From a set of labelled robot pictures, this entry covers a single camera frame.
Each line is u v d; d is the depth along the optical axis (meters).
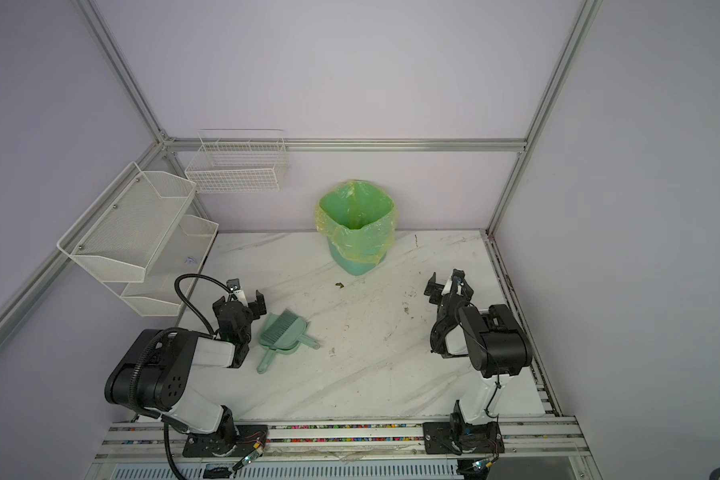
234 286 0.80
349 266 1.09
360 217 1.08
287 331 0.91
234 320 0.71
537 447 0.73
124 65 0.76
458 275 0.81
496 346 0.50
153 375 0.45
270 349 0.87
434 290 0.86
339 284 1.04
